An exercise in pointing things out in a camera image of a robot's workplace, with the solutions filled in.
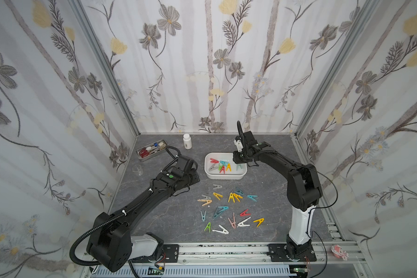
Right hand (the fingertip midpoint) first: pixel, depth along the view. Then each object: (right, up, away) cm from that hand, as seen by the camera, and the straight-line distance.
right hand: (237, 154), depth 94 cm
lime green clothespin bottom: (-16, -34, -12) cm, 40 cm away
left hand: (-20, -10, -10) cm, 24 cm away
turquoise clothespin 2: (+8, -23, -3) cm, 24 cm away
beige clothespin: (-16, -24, -5) cm, 30 cm away
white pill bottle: (-30, +8, +14) cm, 34 cm away
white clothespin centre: (0, -33, -12) cm, 35 cm away
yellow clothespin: (-4, -8, +11) cm, 14 cm away
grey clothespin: (-13, -8, +8) cm, 18 cm away
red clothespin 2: (-7, -9, +8) cm, 14 cm away
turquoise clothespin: (-6, -5, +11) cm, 14 cm away
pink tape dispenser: (+40, -41, -21) cm, 61 cm away
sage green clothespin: (+3, -7, +11) cm, 13 cm away
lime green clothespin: (-9, -8, +8) cm, 14 cm away
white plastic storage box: (-12, -12, +5) cm, 18 cm away
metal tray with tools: (-55, +2, +17) cm, 58 cm away
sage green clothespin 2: (-18, -30, -10) cm, 37 cm away
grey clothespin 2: (-11, -18, +1) cm, 21 cm away
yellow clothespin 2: (-11, -22, -3) cm, 24 cm away
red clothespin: (-13, -4, +11) cm, 17 cm away
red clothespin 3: (+2, -30, -8) cm, 31 cm away
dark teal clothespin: (+1, -20, -1) cm, 20 cm away
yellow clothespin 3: (+10, -33, -10) cm, 36 cm away
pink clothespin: (-4, -33, -12) cm, 36 cm away
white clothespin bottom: (-8, -36, -14) cm, 39 cm away
